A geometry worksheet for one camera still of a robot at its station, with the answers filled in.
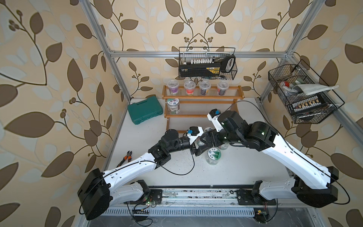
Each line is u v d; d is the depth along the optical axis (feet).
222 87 2.61
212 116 1.87
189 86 2.66
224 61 2.76
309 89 2.07
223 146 2.37
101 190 1.31
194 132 1.81
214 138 1.78
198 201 2.42
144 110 3.43
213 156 2.64
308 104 2.20
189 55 2.99
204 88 2.61
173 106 2.84
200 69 2.71
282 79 2.77
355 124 1.80
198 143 2.16
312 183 1.29
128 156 2.90
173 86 2.64
